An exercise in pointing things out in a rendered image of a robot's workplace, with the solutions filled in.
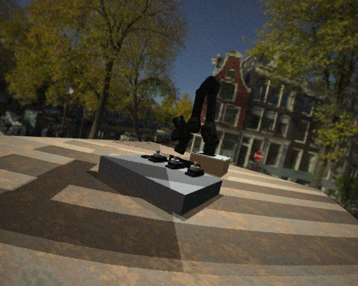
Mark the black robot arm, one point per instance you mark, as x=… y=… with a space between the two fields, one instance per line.
x=210 y=87

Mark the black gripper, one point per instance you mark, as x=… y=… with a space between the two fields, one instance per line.
x=182 y=145

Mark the black pin header strip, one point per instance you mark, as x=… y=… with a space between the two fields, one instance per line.
x=186 y=162

